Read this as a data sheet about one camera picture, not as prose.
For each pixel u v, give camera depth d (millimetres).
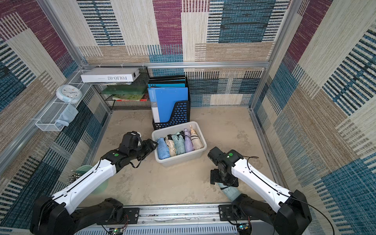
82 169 761
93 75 798
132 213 747
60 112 729
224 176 639
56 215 381
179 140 892
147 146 715
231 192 774
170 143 892
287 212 382
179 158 797
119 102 1191
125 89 948
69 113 701
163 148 851
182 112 935
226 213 731
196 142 892
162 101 916
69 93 750
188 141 906
